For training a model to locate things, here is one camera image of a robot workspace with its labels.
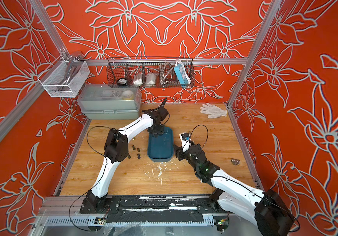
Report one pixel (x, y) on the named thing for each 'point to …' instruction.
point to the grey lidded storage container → (110, 102)
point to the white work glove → (213, 111)
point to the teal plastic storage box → (160, 147)
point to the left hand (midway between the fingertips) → (159, 131)
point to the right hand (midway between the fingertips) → (174, 142)
